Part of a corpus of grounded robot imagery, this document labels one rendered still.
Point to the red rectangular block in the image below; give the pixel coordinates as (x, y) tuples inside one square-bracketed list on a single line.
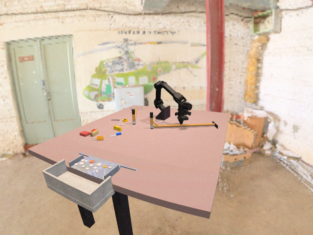
[(84, 133)]

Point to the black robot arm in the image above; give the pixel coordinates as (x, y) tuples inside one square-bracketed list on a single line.
[(158, 102)]

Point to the tan scrub brush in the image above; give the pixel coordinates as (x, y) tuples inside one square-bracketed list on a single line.
[(94, 132)]

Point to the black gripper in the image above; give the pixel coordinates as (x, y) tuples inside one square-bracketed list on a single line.
[(181, 115)]

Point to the yellow screwdriver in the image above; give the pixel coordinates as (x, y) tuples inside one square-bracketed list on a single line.
[(99, 138)]

